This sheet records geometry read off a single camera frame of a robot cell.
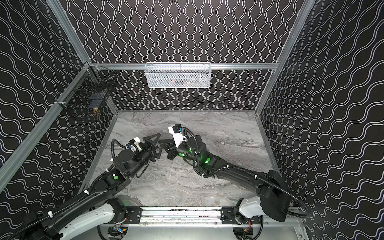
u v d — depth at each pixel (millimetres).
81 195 482
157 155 687
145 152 630
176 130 591
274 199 419
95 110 822
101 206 612
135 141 684
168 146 625
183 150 612
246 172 469
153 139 648
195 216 762
